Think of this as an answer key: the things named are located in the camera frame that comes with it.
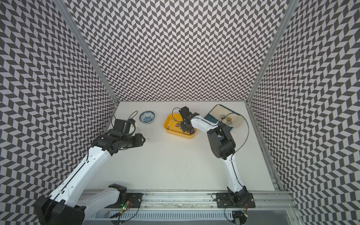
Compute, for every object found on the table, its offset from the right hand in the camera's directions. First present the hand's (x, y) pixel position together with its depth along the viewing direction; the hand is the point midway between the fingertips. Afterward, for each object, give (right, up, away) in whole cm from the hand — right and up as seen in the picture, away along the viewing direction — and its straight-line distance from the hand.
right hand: (188, 127), depth 102 cm
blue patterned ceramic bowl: (-32, +8, +6) cm, 34 cm away
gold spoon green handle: (+31, +6, +4) cm, 32 cm away
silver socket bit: (-7, +3, +1) cm, 7 cm away
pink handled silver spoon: (+31, +3, +3) cm, 32 cm away
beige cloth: (+37, +6, +3) cm, 38 cm away
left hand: (-26, -5, -24) cm, 36 cm away
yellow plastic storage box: (-11, +1, +1) cm, 12 cm away
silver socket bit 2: (-15, 0, +1) cm, 15 cm away
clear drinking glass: (-25, +3, -38) cm, 46 cm away
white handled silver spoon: (+26, +8, +5) cm, 28 cm away
